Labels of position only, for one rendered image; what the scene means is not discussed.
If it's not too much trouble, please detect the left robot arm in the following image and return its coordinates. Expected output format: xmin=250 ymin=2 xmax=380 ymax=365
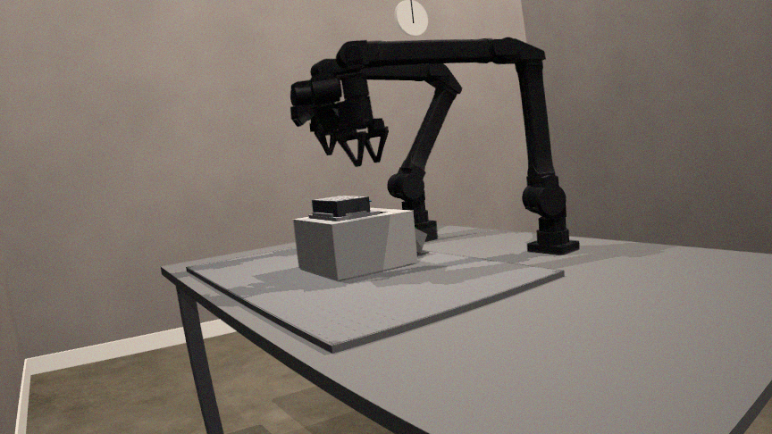
xmin=310 ymin=38 xmax=580 ymax=254

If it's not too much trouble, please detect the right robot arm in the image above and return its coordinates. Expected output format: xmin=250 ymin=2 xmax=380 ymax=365
xmin=290 ymin=59 xmax=462 ymax=230

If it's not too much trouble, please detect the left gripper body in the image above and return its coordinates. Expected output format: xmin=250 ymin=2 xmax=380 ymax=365
xmin=335 ymin=96 xmax=388 ymax=137

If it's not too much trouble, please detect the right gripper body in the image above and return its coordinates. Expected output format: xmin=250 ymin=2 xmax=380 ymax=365
xmin=309 ymin=122 xmax=340 ymax=132

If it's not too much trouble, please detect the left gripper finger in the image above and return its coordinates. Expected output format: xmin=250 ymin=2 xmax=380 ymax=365
xmin=365 ymin=129 xmax=389 ymax=163
xmin=336 ymin=131 xmax=366 ymax=167

